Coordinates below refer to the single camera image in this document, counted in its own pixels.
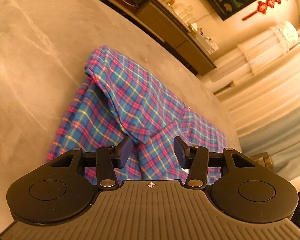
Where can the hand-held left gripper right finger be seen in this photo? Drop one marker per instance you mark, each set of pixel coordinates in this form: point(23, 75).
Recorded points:
point(180, 152)

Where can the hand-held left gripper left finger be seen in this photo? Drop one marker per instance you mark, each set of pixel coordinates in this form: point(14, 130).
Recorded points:
point(123, 155)

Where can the blue pink plaid shirt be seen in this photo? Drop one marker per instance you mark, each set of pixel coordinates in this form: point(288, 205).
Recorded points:
point(130, 100)

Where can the red hanging knot ornament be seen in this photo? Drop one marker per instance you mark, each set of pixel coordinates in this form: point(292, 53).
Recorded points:
point(263, 5)

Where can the light blue curtain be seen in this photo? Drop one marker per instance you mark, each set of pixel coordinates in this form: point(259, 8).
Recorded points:
point(285, 140)

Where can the stack of clear glasses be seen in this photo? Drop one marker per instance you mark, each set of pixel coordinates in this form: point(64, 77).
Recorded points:
point(185, 12)

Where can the white lace curtain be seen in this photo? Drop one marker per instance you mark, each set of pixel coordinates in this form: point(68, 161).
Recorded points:
point(277, 85)

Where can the small amber glass cup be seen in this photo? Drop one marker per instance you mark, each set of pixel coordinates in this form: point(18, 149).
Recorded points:
point(170, 2)

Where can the brass lidded jar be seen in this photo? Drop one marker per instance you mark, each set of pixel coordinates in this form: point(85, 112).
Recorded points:
point(268, 161)

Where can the long brown media cabinet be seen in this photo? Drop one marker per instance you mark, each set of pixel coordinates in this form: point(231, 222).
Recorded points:
point(165, 27)

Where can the gold tissue box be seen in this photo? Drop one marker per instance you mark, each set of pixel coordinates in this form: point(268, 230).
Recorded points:
point(193, 28)

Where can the white tower appliance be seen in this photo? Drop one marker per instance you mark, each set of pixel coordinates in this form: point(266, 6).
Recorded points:
point(227, 67)

